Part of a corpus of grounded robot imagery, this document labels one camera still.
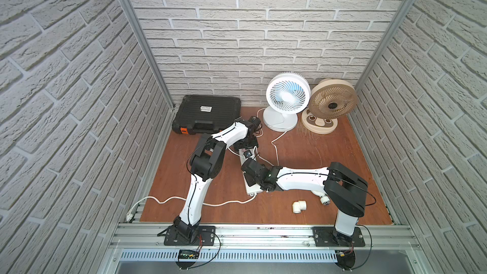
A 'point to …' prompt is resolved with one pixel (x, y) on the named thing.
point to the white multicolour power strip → (246, 155)
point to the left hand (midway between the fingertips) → (243, 143)
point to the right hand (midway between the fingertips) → (252, 170)
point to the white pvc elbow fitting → (299, 205)
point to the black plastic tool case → (205, 115)
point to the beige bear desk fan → (331, 100)
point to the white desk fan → (287, 94)
